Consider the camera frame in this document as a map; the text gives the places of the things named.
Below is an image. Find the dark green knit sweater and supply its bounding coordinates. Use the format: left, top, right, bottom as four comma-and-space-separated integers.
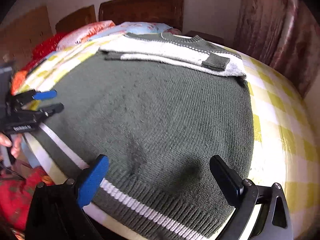
33, 33, 254, 239

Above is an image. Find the person's hand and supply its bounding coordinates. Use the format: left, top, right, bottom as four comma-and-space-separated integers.
0, 133, 22, 158

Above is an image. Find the orange cloth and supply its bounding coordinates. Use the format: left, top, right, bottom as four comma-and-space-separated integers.
11, 70, 28, 95

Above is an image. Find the pink floral pillow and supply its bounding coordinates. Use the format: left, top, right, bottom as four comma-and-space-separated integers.
56, 20, 116, 51

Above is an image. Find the yellow white checkered bedsheet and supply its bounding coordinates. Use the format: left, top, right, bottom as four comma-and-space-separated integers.
14, 34, 319, 239

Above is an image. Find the red floral blanket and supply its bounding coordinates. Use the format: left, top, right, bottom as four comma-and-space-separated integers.
1, 32, 67, 232

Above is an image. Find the light blue floral pillow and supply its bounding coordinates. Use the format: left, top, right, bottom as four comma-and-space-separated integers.
88, 22, 182, 41

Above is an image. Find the dark wooden nightstand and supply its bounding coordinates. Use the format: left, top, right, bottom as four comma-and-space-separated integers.
185, 31, 225, 46

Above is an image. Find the dark wooden headboard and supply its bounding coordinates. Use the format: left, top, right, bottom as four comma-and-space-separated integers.
55, 0, 184, 33

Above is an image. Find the pink floral curtain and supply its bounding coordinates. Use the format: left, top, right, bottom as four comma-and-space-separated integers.
233, 0, 319, 97

